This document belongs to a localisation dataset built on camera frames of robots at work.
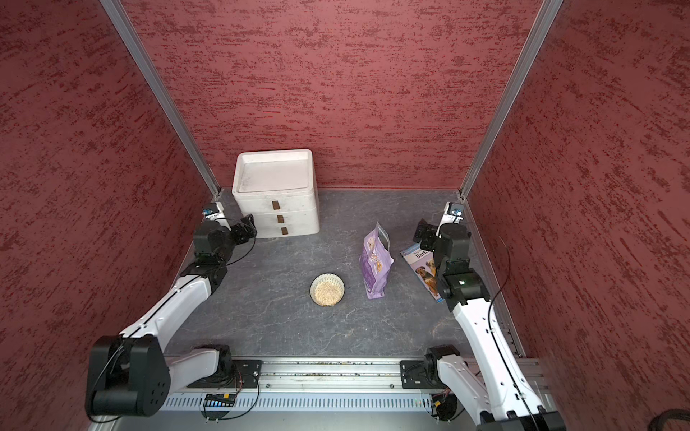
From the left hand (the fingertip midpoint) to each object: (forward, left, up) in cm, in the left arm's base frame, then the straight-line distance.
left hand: (240, 223), depth 85 cm
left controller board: (-45, 0, -21) cm, 50 cm away
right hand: (-6, -60, +7) cm, 61 cm away
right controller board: (-47, -62, -19) cm, 80 cm away
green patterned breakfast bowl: (-16, -29, -14) cm, 36 cm away
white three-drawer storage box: (+10, -12, +5) cm, 17 cm away
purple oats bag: (-11, -44, -4) cm, 46 cm away
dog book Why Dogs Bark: (-3, -63, -19) cm, 66 cm away
